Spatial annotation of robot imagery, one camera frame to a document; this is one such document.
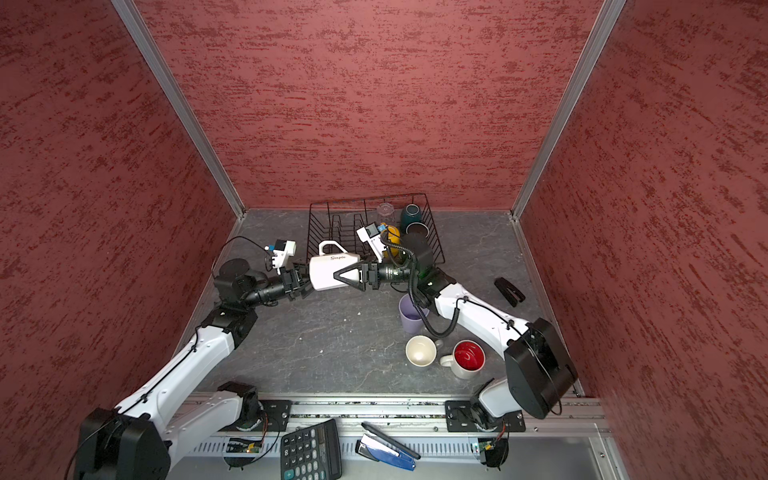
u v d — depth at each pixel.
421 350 0.83
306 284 0.64
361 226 0.66
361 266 0.61
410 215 1.03
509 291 0.97
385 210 1.07
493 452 0.72
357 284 0.63
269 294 0.64
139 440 0.38
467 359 0.81
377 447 0.69
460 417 0.74
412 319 0.79
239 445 0.73
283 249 0.70
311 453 0.68
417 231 1.01
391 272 0.64
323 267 0.64
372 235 0.65
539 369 0.42
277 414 0.74
